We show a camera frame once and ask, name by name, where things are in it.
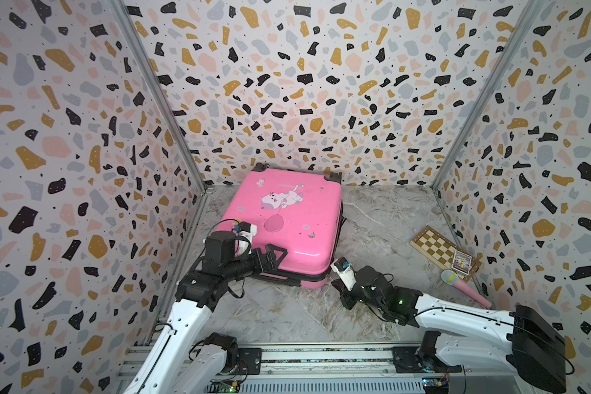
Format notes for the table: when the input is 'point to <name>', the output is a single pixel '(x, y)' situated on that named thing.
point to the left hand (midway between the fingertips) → (280, 255)
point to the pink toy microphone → (451, 278)
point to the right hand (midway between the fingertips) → (334, 283)
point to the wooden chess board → (442, 249)
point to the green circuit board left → (223, 387)
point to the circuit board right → (436, 384)
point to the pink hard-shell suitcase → (302, 212)
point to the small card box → (461, 264)
